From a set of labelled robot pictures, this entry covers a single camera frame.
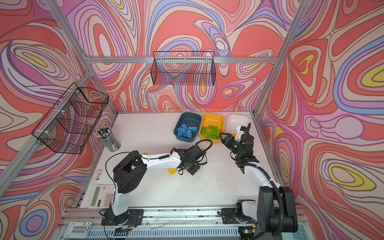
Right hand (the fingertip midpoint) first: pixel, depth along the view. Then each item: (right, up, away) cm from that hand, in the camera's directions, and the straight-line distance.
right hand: (222, 137), depth 86 cm
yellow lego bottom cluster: (-29, -20, +1) cm, 35 cm away
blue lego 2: (-23, +7, +22) cm, 33 cm away
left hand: (-14, -18, +4) cm, 24 cm away
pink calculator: (-65, -31, -8) cm, 72 cm away
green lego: (-9, +3, +19) cm, 21 cm away
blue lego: (-20, +1, +18) cm, 27 cm away
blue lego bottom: (-25, +3, +18) cm, 31 cm away
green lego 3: (-4, +2, +19) cm, 20 cm away
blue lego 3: (-17, +5, +19) cm, 26 cm away
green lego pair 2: (-4, 0, +18) cm, 18 cm away
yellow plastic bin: (-2, +12, +27) cm, 30 cm away
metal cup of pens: (-69, -2, +4) cm, 69 cm away
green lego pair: (0, +1, +18) cm, 18 cm away
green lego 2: (-2, +5, +22) cm, 22 cm away
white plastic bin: (+14, +11, +25) cm, 31 cm away
